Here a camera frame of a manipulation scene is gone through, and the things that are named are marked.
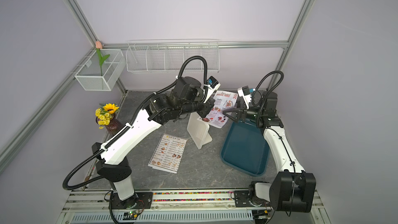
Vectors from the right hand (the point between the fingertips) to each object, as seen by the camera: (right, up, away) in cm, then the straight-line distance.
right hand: (224, 109), depth 71 cm
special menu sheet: (0, +4, -4) cm, 5 cm away
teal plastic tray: (+15, -24, +19) cm, 34 cm away
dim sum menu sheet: (-30, -27, +18) cm, 44 cm away
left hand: (-5, +3, -8) cm, 10 cm away
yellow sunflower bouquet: (-58, -3, +5) cm, 59 cm away
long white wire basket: (-33, +34, +29) cm, 55 cm away
